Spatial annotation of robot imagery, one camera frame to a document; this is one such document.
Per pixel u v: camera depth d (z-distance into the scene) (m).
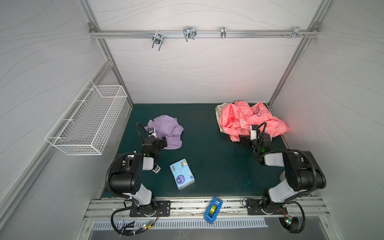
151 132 0.81
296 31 0.77
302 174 0.46
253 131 0.84
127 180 0.45
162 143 0.86
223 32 0.78
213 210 0.69
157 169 0.86
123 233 0.67
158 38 0.79
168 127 0.99
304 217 0.70
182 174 0.79
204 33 0.77
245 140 0.86
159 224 0.70
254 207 0.73
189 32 0.76
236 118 0.98
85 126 0.69
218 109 1.15
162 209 0.73
